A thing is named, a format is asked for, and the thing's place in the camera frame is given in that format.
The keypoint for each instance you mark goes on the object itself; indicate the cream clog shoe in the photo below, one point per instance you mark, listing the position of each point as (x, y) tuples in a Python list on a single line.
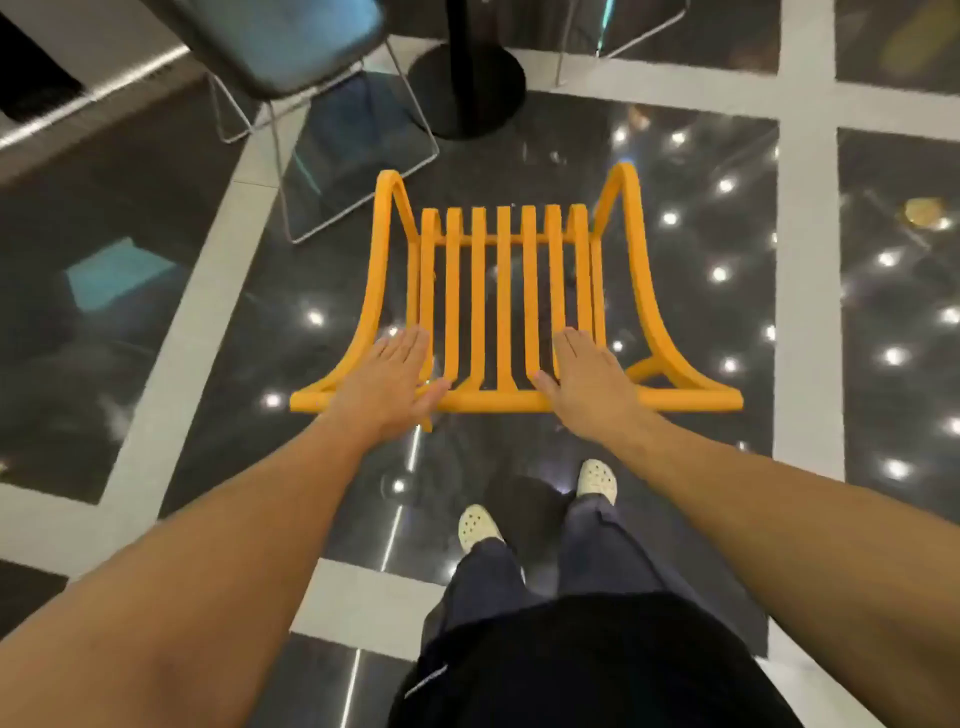
[(478, 526), (598, 480)]

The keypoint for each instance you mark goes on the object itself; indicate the cream left clog shoe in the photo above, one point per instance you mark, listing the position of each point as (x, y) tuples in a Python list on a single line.
[(478, 526)]

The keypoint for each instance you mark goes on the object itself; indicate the person's left forearm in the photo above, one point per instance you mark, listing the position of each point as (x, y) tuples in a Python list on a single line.
[(195, 585)]

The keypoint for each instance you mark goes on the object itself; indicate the dark blue trousers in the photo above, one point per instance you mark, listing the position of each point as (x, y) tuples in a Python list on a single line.
[(600, 547)]

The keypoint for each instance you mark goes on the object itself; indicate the orange slatted chair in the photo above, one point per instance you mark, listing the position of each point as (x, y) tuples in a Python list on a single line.
[(504, 300)]

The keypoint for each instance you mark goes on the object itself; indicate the grey table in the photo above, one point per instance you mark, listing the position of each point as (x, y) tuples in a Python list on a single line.
[(469, 82)]

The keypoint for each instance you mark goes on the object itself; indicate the cream right clog shoe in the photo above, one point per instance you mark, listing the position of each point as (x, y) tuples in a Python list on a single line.
[(598, 480)]

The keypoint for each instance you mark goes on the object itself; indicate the person's right hand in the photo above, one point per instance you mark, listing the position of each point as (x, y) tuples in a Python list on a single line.
[(592, 394)]

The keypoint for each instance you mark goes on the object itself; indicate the person's right forearm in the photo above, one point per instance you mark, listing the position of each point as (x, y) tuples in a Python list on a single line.
[(795, 555)]

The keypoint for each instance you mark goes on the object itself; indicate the person's left hand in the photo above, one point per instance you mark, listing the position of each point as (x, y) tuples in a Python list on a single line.
[(382, 394)]

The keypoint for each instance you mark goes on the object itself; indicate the black shirt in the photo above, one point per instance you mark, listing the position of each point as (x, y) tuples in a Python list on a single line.
[(592, 667)]

